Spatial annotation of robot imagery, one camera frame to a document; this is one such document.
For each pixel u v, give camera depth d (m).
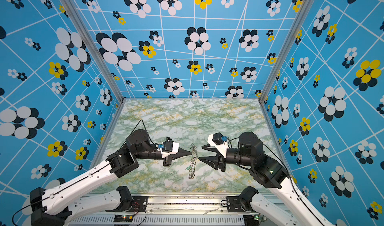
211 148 0.59
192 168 0.56
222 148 0.49
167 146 0.46
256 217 0.71
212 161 0.51
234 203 0.73
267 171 0.43
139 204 0.73
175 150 0.46
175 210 0.72
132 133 0.47
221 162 0.49
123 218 0.72
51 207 0.39
